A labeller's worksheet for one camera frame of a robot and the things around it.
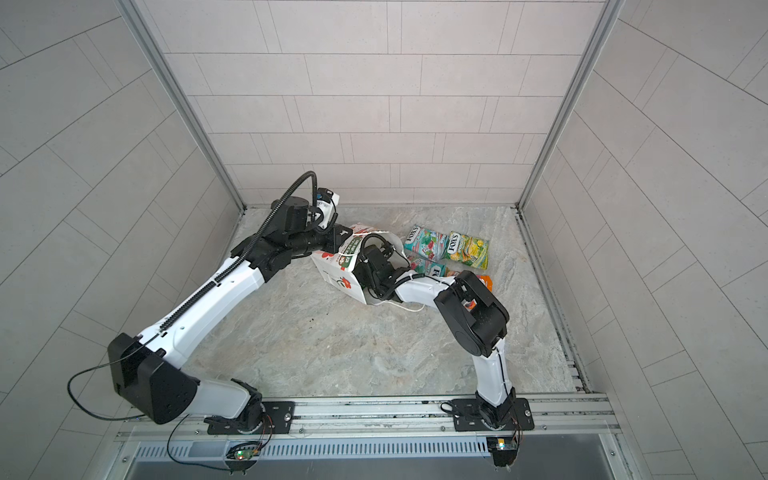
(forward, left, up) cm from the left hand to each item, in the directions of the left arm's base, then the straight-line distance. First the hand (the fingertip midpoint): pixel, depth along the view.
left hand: (358, 227), depth 74 cm
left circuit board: (-45, +23, -24) cm, 56 cm away
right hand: (+1, +4, -23) cm, 24 cm away
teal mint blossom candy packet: (+15, -20, -26) cm, 36 cm away
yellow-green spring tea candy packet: (+11, -35, -26) cm, 45 cm away
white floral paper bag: (-5, +6, -10) cm, 13 cm away
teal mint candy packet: (+4, -20, -26) cm, 33 cm away
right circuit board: (-43, -35, -28) cm, 62 cm away
